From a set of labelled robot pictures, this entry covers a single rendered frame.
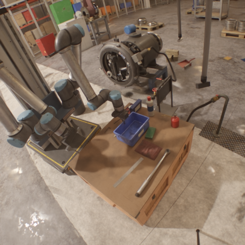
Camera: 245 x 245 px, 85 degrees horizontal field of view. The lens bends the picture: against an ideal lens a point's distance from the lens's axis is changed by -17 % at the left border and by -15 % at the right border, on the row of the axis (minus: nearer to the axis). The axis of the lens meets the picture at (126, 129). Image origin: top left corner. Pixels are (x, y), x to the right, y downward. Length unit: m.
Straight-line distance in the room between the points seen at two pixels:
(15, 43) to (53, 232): 1.87
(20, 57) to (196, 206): 2.15
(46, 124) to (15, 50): 0.83
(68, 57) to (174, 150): 1.10
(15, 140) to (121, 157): 0.88
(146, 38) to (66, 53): 1.80
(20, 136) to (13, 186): 1.39
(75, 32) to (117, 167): 1.10
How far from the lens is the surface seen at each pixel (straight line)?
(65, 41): 1.23
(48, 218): 2.05
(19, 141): 1.39
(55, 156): 1.94
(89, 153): 1.52
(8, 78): 1.23
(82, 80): 1.25
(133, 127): 1.57
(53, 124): 1.09
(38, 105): 1.24
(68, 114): 1.70
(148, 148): 1.36
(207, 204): 1.70
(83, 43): 6.34
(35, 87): 1.73
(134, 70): 2.29
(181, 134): 1.47
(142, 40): 2.72
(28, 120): 1.48
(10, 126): 1.35
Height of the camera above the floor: 1.60
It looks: 46 degrees down
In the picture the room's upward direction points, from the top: 17 degrees counter-clockwise
